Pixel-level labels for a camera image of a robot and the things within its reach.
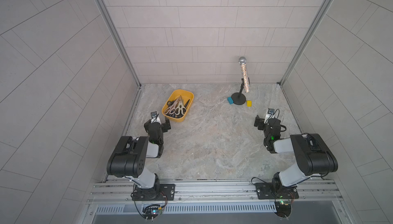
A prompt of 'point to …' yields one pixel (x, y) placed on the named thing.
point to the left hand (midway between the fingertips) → (160, 116)
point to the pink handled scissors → (171, 109)
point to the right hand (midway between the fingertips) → (264, 114)
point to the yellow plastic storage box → (186, 95)
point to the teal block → (230, 100)
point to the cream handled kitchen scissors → (180, 107)
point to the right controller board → (283, 208)
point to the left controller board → (150, 211)
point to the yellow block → (249, 103)
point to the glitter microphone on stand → (239, 98)
